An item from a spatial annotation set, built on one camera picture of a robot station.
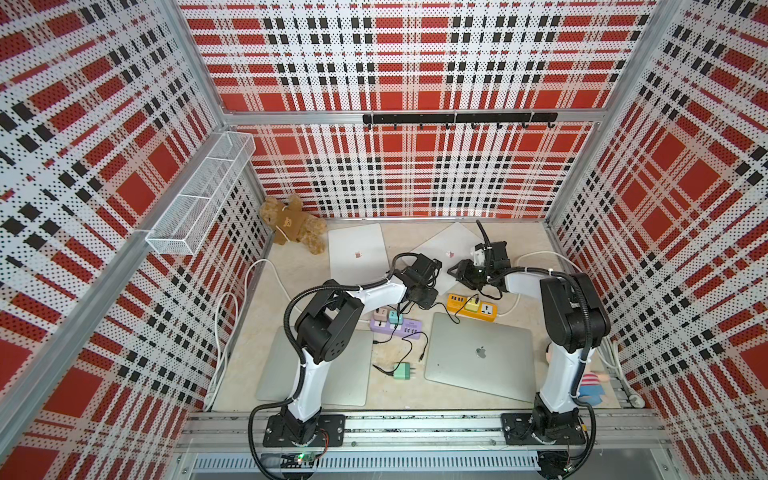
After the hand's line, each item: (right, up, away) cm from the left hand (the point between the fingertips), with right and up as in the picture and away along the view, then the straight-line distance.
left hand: (431, 294), depth 97 cm
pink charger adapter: (-16, -4, -9) cm, 19 cm away
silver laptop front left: (-25, -22, -14) cm, 36 cm away
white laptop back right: (+9, +16, +15) cm, 24 cm away
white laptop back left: (-26, +12, +13) cm, 32 cm away
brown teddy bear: (-52, +25, +14) cm, 59 cm away
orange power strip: (+8, -3, -1) cm, 9 cm away
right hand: (+8, +7, +3) cm, 11 cm away
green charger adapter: (-9, -19, -15) cm, 26 cm away
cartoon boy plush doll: (+39, -21, -22) cm, 49 cm away
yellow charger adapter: (+12, -2, -7) cm, 14 cm away
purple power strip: (-8, -9, -8) cm, 14 cm away
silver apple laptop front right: (+13, -16, -12) cm, 24 cm away
